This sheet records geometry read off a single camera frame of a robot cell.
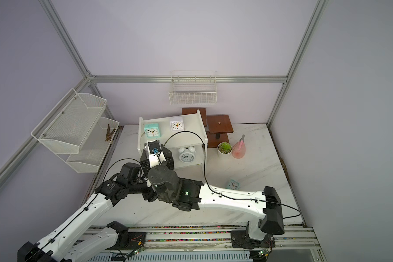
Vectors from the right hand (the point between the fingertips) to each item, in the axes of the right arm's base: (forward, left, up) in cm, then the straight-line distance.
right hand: (155, 150), depth 61 cm
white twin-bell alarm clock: (+8, -11, -15) cm, 20 cm away
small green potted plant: (+20, -31, -28) cm, 47 cm away
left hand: (-4, +3, -25) cm, 26 cm away
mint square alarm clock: (+1, -35, -36) cm, 50 cm away
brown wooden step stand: (+34, -27, -23) cm, 49 cm away
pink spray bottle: (+26, -42, -35) cm, 60 cm away
